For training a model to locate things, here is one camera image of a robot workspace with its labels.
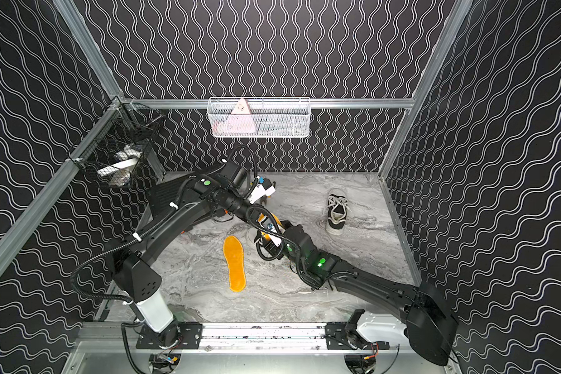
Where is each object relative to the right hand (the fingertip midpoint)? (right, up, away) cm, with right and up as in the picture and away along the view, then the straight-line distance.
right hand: (272, 226), depth 78 cm
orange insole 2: (+1, +2, -14) cm, 15 cm away
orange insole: (-16, -12, +15) cm, 25 cm away
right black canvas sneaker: (+27, +6, +21) cm, 35 cm away
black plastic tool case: (-49, +13, +27) cm, 57 cm away
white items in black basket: (-48, +18, -4) cm, 51 cm away
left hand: (-1, +3, -5) cm, 6 cm away
